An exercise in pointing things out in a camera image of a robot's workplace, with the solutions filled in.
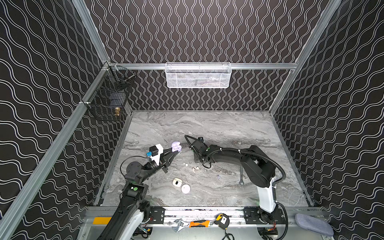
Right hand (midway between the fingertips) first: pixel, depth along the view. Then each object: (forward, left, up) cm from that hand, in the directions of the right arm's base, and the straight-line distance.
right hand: (201, 157), depth 96 cm
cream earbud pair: (-9, +4, +1) cm, 10 cm away
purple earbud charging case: (-10, +12, +29) cm, 33 cm away
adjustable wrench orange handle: (-37, +10, +2) cm, 38 cm away
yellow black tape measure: (-35, -10, +3) cm, 37 cm away
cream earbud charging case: (-17, +13, +3) cm, 22 cm away
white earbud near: (-6, +9, +2) cm, 11 cm away
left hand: (-12, +10, +29) cm, 33 cm away
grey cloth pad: (-36, -52, +2) cm, 63 cm away
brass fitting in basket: (+12, +46, +30) cm, 57 cm away
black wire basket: (+24, +55, +31) cm, 68 cm away
